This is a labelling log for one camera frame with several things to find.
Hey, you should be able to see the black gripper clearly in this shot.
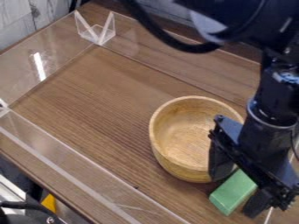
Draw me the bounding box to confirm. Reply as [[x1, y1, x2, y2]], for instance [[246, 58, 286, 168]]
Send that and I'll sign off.
[[208, 114, 299, 219]]

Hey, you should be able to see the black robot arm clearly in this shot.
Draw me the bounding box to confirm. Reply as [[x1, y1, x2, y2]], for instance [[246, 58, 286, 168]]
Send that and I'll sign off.
[[174, 0, 299, 218]]

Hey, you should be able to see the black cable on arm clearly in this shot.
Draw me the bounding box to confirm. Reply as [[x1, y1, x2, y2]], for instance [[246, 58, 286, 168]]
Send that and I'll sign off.
[[120, 0, 223, 54]]

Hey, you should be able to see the black cable lower left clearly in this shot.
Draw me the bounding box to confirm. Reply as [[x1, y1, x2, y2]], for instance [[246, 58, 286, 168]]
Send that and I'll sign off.
[[0, 200, 51, 224]]

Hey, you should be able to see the light wooden bowl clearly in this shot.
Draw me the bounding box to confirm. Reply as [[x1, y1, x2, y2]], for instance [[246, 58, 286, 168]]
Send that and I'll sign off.
[[148, 95, 244, 183]]

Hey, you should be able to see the yellow label lower left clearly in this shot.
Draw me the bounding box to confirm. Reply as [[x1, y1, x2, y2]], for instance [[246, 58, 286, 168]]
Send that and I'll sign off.
[[41, 194, 56, 213]]

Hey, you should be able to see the clear acrylic corner bracket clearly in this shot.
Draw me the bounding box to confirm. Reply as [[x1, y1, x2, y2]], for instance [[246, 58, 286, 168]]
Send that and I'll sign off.
[[73, 11, 116, 46]]

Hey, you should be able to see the clear acrylic front wall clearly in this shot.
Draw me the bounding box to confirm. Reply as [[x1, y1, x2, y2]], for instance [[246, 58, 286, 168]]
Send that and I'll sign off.
[[0, 99, 191, 224]]

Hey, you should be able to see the green rectangular block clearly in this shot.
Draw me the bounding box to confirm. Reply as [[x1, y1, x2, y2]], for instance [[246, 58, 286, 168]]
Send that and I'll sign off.
[[210, 170, 258, 216]]

